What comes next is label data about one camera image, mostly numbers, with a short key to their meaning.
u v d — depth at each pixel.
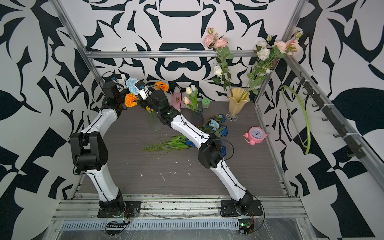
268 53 0.81
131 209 0.74
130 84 0.73
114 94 0.70
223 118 1.05
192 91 0.89
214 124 0.92
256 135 0.99
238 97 0.99
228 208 0.74
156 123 0.69
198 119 0.98
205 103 1.15
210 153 0.59
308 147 0.66
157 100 0.64
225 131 0.93
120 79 0.80
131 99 0.74
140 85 0.65
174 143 0.96
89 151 0.51
